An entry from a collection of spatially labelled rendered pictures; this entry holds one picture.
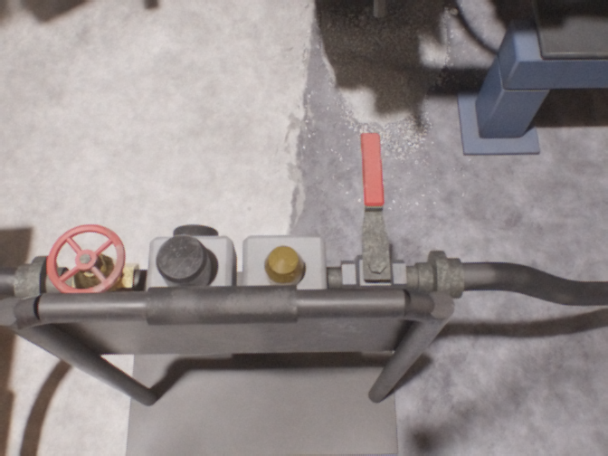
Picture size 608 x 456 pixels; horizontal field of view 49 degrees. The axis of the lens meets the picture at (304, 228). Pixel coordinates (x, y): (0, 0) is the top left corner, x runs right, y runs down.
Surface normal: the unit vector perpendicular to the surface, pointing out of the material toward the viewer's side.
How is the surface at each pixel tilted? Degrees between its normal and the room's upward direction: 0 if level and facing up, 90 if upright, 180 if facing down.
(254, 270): 0
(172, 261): 0
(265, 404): 0
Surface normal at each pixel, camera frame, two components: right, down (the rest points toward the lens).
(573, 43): 0.00, -0.37
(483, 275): -0.06, -0.12
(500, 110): 0.01, 0.93
